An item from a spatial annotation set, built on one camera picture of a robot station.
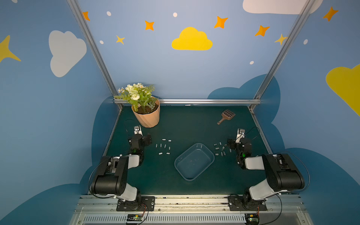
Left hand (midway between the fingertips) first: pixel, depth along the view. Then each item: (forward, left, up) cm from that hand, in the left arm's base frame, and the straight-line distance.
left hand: (141, 133), depth 94 cm
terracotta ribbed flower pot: (+10, -5, +2) cm, 11 cm away
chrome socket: (0, -15, -7) cm, 16 cm away
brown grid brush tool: (+26, -65, -7) cm, 70 cm away
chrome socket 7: (-10, -14, -8) cm, 19 cm away
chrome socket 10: (-2, -56, -8) cm, 56 cm away
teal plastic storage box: (-17, -36, -7) cm, 40 cm away
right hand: (+1, -67, -1) cm, 67 cm away
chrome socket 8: (-10, -19, -8) cm, 23 cm away
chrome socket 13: (-3, -59, -8) cm, 60 cm away
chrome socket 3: (-4, -10, -9) cm, 14 cm away
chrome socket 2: (0, -19, -9) cm, 21 cm away
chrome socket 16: (-9, -57, -8) cm, 58 cm away
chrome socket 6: (-6, -19, -8) cm, 22 cm away
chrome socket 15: (-10, -55, -8) cm, 57 cm away
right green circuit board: (-45, -66, -11) cm, 81 cm away
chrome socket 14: (-10, -52, -8) cm, 53 cm away
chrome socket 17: (-7, -62, -8) cm, 63 cm away
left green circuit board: (-46, -4, -9) cm, 47 cm away
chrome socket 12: (-5, -57, -7) cm, 58 cm away
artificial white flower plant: (+13, -1, +21) cm, 25 cm away
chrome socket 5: (-5, -16, -8) cm, 19 cm away
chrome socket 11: (-6, -53, -8) cm, 54 cm away
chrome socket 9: (-2, -53, -8) cm, 53 cm away
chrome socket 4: (-4, -13, -9) cm, 16 cm away
